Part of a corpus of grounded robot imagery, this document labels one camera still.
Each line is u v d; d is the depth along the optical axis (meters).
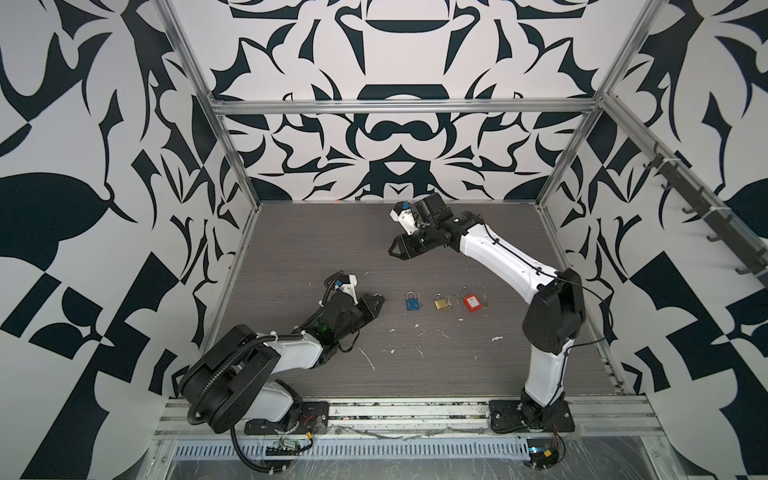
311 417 0.73
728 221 0.55
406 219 0.78
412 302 0.94
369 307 0.76
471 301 0.94
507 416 0.74
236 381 0.43
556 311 0.48
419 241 0.73
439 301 0.94
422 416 0.76
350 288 0.81
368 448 0.71
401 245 0.75
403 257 0.78
